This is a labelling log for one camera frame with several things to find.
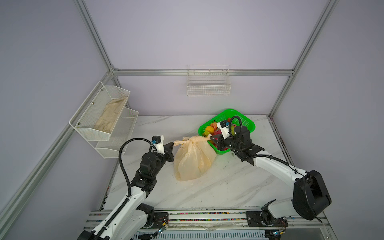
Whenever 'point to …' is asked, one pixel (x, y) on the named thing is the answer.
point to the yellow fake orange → (210, 129)
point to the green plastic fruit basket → (227, 115)
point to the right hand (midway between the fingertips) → (211, 136)
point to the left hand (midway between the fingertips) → (172, 143)
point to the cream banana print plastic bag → (194, 158)
